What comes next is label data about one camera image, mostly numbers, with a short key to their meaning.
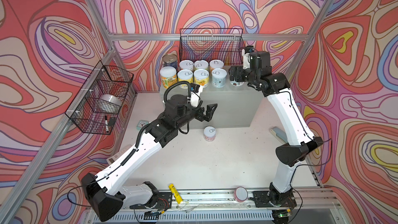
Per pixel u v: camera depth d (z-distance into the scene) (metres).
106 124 0.72
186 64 0.77
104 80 0.74
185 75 0.72
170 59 0.72
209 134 0.91
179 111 0.49
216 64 0.78
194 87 0.54
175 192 0.75
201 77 0.72
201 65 0.77
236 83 0.75
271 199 0.68
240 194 0.71
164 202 0.72
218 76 0.72
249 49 0.61
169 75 0.70
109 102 0.70
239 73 0.64
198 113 0.58
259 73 0.52
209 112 0.58
